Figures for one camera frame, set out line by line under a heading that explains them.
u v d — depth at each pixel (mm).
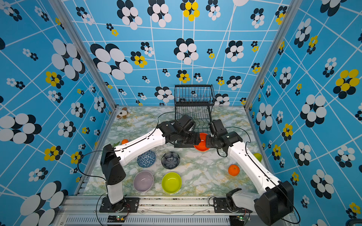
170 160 887
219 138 543
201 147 799
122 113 1118
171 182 801
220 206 725
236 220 703
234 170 820
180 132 601
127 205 733
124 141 937
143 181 811
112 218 724
